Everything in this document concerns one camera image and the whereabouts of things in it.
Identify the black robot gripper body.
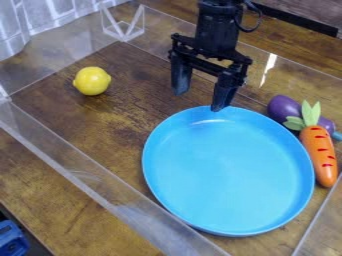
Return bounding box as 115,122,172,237
168,0,254,84

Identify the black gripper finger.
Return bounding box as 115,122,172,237
171,56,192,96
211,71,243,112

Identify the blue round plastic tray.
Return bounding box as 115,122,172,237
142,106,315,237

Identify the purple toy eggplant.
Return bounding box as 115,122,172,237
267,95,342,141

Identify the yellow toy lemon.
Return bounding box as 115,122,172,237
72,66,111,96

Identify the orange toy carrot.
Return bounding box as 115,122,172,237
283,101,338,188

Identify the white patterned curtain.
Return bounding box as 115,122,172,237
0,0,128,61

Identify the blue plastic object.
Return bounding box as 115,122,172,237
0,220,29,256

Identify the clear acrylic enclosure wall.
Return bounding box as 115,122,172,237
0,0,342,256

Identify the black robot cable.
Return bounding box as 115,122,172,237
232,0,264,34

